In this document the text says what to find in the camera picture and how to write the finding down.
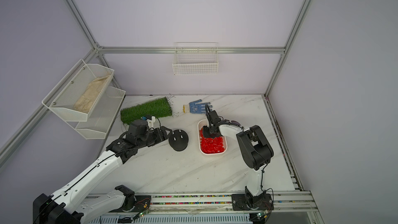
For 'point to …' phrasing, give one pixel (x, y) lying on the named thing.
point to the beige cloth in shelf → (84, 104)
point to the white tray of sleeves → (212, 146)
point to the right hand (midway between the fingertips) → (206, 135)
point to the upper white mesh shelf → (75, 96)
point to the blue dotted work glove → (195, 108)
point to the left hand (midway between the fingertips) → (167, 135)
